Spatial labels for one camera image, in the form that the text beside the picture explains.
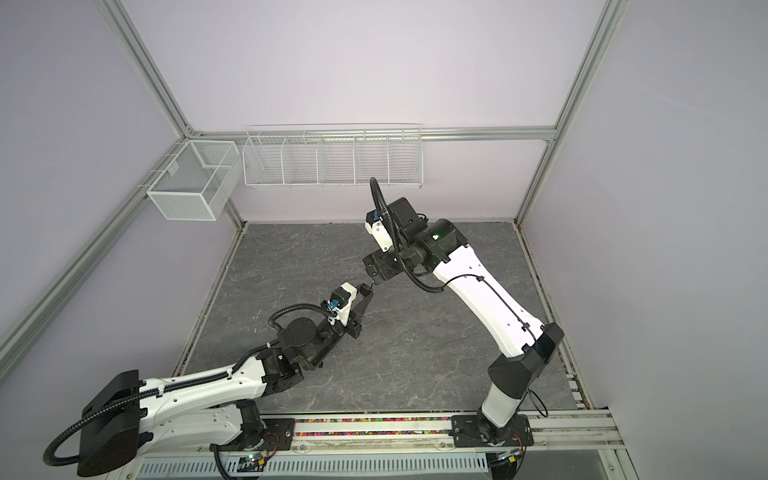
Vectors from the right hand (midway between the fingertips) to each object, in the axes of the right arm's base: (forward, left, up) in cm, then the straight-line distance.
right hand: (383, 263), depth 72 cm
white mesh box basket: (+38, +64, -4) cm, 75 cm away
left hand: (-7, +4, -3) cm, 8 cm away
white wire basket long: (+48, +19, -1) cm, 52 cm away
